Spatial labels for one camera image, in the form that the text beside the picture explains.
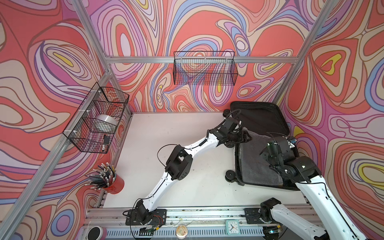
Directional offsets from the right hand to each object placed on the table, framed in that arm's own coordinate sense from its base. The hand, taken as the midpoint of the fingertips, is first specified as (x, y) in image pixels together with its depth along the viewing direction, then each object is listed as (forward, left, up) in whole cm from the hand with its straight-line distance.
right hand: (267, 156), depth 71 cm
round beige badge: (-27, +43, -20) cm, 54 cm away
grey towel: (-2, +3, -11) cm, 12 cm away
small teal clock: (-26, +18, -20) cm, 37 cm away
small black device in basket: (+10, +79, +4) cm, 80 cm away
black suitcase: (+39, -17, -15) cm, 45 cm away
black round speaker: (-27, +80, -15) cm, 86 cm away
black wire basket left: (+14, +87, +8) cm, 88 cm away
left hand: (+15, +3, -6) cm, 16 cm away
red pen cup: (-7, +78, -4) cm, 78 cm away
